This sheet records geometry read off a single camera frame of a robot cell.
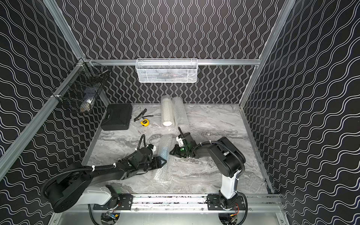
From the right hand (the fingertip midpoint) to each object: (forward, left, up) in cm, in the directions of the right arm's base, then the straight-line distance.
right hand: (170, 153), depth 92 cm
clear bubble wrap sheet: (-15, +2, +3) cm, 16 cm away
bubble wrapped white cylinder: (+30, +4, +8) cm, 32 cm away
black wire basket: (+30, +59, +28) cm, 72 cm away
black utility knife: (+32, +26, +1) cm, 41 cm away
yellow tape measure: (+24, +21, +3) cm, 31 cm away
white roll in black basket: (+16, +48, +28) cm, 58 cm away
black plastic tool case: (+27, +41, +5) cm, 50 cm away
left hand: (-8, +3, +4) cm, 9 cm away
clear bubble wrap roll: (+27, -6, +9) cm, 29 cm away
